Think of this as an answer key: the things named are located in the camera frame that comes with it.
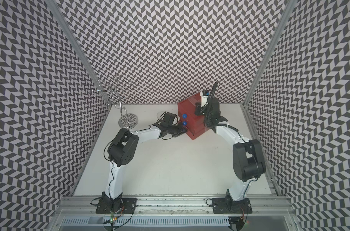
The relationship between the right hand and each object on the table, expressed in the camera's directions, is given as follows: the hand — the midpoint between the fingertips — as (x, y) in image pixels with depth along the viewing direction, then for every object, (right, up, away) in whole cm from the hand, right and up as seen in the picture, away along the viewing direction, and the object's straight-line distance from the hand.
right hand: (195, 108), depth 91 cm
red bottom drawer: (-1, -18, +2) cm, 18 cm away
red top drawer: (-5, +1, -1) cm, 5 cm away
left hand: (-5, -15, +4) cm, 17 cm away
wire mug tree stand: (-50, -9, +16) cm, 53 cm away
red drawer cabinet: (-2, -10, -8) cm, 13 cm away
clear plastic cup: (-25, -4, +12) cm, 28 cm away
